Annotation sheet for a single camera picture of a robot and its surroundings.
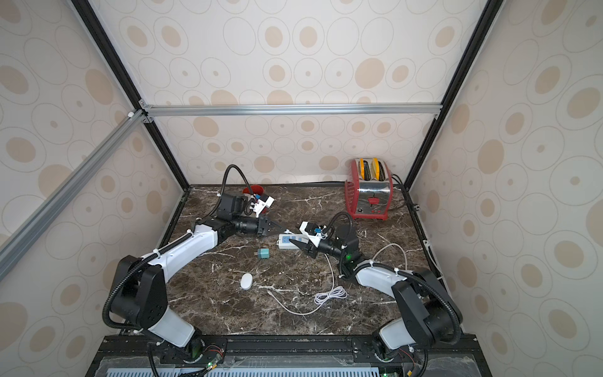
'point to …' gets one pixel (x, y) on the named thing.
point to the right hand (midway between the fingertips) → (303, 229)
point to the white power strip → (284, 242)
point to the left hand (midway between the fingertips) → (287, 230)
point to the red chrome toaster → (369, 188)
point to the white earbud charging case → (246, 281)
